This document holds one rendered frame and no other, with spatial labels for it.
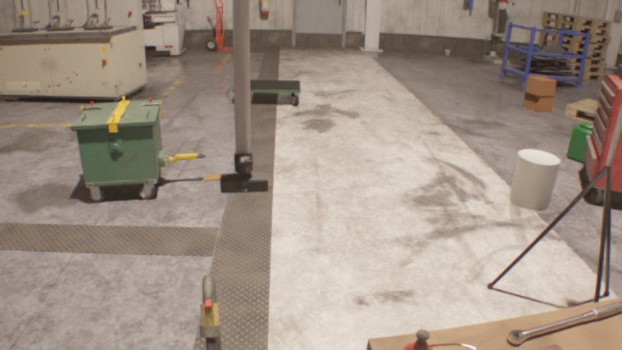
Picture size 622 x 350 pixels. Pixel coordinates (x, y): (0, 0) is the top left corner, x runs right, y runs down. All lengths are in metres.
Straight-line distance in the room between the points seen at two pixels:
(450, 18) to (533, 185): 7.89
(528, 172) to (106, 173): 2.75
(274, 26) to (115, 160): 7.55
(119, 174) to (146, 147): 0.26
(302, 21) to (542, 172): 7.64
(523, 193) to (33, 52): 5.39
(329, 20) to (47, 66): 6.12
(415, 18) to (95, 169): 8.54
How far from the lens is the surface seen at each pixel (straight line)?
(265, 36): 10.12
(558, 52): 8.29
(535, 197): 3.29
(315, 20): 10.11
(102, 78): 5.64
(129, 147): 2.99
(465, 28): 10.93
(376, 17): 9.97
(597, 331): 1.55
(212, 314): 1.26
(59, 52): 5.89
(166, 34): 9.03
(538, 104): 6.16
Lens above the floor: 1.35
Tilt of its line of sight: 23 degrees down
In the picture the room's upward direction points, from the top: 2 degrees clockwise
